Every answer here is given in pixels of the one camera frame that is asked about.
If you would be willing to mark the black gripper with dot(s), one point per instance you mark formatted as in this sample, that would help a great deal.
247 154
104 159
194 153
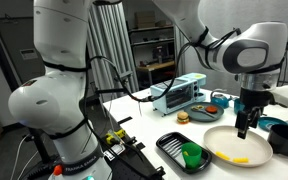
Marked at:
255 98

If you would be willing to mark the yellow toy fry piece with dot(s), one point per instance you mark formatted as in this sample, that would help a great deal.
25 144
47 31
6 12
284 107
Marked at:
240 160
222 155

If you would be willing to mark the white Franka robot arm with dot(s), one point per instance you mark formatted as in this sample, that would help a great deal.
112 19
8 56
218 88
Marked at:
57 100

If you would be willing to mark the beige round plate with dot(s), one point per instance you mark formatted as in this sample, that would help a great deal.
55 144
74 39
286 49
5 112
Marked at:
227 146

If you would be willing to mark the dark grey round plate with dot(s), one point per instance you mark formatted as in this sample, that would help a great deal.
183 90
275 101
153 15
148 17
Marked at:
197 116

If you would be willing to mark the green plastic cup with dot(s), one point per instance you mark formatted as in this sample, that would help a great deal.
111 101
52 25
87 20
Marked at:
192 156

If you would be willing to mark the teal toy pot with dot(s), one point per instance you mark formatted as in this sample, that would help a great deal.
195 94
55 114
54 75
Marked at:
238 106

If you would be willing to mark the teal pot lid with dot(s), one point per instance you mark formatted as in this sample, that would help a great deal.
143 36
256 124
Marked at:
272 124

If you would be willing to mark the teal toy kettle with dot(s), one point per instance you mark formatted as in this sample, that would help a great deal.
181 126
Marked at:
221 100

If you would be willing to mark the red toy tomato slice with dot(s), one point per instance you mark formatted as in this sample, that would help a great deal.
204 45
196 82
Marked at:
211 109

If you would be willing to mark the black bowl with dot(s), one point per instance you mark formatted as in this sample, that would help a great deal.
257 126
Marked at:
285 141

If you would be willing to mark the grey curtain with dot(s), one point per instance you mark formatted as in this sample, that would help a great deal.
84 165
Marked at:
214 81

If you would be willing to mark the olive green toy utensil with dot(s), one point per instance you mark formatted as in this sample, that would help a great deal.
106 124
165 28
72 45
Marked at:
197 107

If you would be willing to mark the toy hamburger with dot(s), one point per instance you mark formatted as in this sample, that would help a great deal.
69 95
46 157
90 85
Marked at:
183 117

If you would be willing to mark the light blue toaster oven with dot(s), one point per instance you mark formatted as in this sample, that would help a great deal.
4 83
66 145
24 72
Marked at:
177 96

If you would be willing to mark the black rectangular tray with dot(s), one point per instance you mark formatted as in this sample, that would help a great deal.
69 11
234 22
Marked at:
170 143

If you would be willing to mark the wooden workbench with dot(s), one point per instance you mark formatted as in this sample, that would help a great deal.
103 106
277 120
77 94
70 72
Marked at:
155 65

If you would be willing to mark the black tape patch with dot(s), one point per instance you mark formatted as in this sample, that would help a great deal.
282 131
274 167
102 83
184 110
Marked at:
124 120
140 145

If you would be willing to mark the dark metal shelf unit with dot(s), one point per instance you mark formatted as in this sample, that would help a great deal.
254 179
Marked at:
152 41

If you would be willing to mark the yellow clamp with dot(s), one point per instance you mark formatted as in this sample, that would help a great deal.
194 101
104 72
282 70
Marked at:
115 136

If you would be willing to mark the cardboard box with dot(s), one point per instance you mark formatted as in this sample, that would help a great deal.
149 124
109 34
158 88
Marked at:
144 19

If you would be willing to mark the white folded panels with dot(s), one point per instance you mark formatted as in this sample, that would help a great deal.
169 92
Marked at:
107 36

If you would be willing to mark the grey door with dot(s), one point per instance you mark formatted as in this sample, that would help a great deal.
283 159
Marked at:
14 36

